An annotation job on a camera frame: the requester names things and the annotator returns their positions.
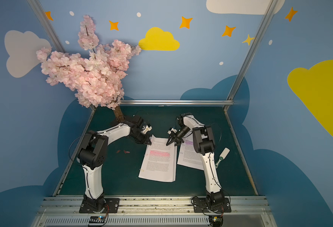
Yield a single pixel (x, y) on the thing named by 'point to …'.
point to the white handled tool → (222, 156)
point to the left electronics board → (98, 219)
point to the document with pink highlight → (160, 161)
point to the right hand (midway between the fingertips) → (171, 145)
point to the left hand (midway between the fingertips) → (151, 141)
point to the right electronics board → (216, 221)
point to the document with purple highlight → (188, 155)
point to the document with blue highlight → (174, 166)
